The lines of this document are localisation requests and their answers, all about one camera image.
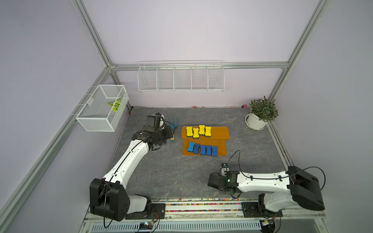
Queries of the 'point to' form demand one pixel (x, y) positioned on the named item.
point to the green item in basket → (115, 104)
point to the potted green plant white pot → (262, 111)
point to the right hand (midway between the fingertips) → (223, 186)
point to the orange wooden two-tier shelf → (218, 136)
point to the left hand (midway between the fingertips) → (172, 132)
